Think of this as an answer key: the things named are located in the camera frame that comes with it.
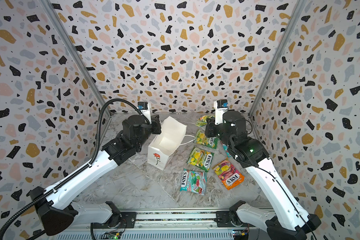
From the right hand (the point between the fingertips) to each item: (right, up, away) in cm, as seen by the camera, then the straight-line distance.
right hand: (205, 116), depth 63 cm
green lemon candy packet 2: (+1, -24, +31) cm, 39 cm away
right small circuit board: (+17, -56, +9) cm, 59 cm away
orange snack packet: (+17, -33, +25) cm, 45 cm away
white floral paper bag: (-22, -13, +40) cm, 47 cm away
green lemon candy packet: (+2, -12, +40) cm, 42 cm away
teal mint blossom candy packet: (+18, -19, +37) cm, 45 cm away
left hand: (-21, +2, +5) cm, 21 cm away
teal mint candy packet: (-4, -35, +23) cm, 42 cm away
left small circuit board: (-43, -55, +8) cm, 70 cm away
